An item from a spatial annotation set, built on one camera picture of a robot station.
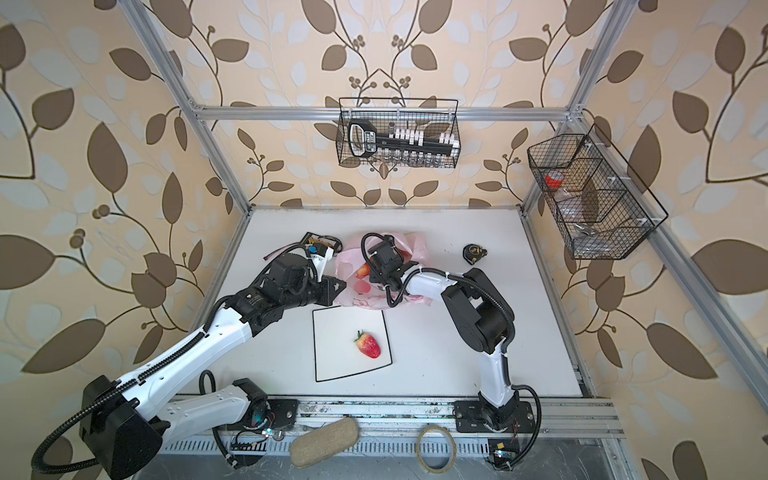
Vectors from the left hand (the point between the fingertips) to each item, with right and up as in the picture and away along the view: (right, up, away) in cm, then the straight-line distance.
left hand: (348, 282), depth 76 cm
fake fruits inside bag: (+2, +1, +20) cm, 20 cm away
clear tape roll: (+25, -37, -9) cm, 46 cm away
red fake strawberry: (+5, -18, +6) cm, 20 cm away
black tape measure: (+39, +6, +29) cm, 49 cm away
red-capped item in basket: (+59, +29, +11) cm, 67 cm away
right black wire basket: (+64, +18, -2) cm, 66 cm away
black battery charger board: (-6, +9, -7) cm, 13 cm away
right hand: (+7, +1, +21) cm, 22 cm away
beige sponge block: (-5, -36, -8) cm, 37 cm away
